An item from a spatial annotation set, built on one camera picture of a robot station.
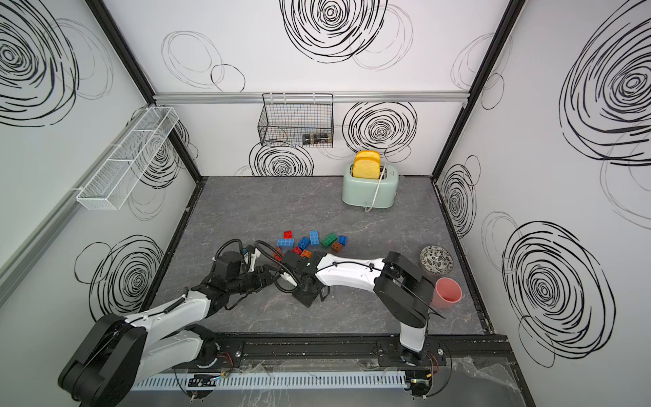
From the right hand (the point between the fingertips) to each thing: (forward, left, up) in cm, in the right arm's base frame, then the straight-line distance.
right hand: (305, 296), depth 83 cm
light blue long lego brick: (+20, +10, 0) cm, 22 cm away
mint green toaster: (+38, -19, +10) cm, 44 cm away
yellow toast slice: (+44, -21, +19) cm, 52 cm away
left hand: (+5, +9, +4) cm, 11 cm away
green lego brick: (+21, -7, 0) cm, 23 cm away
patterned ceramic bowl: (+14, -47, -1) cm, 49 cm away
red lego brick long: (+17, +5, 0) cm, 17 cm away
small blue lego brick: (+22, -12, 0) cm, 25 cm away
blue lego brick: (+22, -1, 0) cm, 22 cm away
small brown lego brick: (+19, -10, -1) cm, 22 cm away
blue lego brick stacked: (+20, +3, 0) cm, 20 cm away
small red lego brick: (+24, +10, -1) cm, 26 cm away
